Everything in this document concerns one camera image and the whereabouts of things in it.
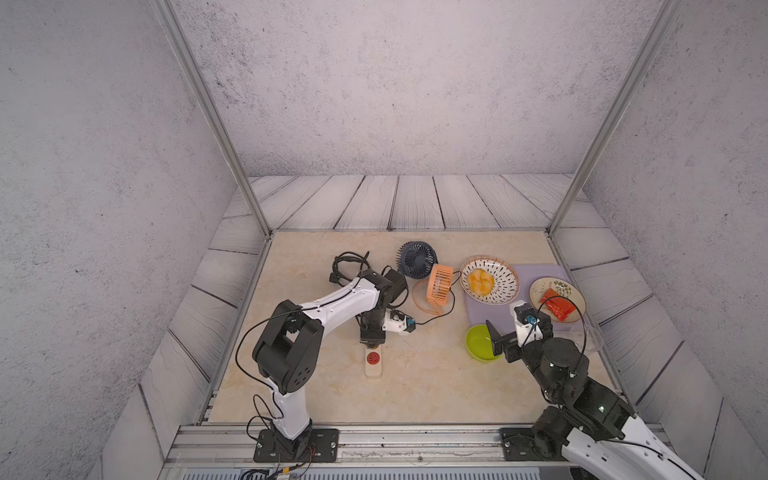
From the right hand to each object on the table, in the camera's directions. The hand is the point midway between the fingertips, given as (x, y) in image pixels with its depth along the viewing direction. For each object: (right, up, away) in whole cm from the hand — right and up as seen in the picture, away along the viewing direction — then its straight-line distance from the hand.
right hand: (509, 315), depth 72 cm
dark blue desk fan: (-20, +13, +30) cm, 38 cm away
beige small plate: (+30, +3, +30) cm, 43 cm away
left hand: (-33, -9, +16) cm, 38 cm away
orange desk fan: (-16, +2, +19) cm, 25 cm away
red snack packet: (+25, -2, +24) cm, 35 cm away
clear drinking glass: (+32, -11, +20) cm, 40 cm away
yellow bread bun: (+2, +5, +30) cm, 30 cm away
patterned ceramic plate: (+12, +5, +33) cm, 35 cm away
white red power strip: (-33, -16, +13) cm, 39 cm away
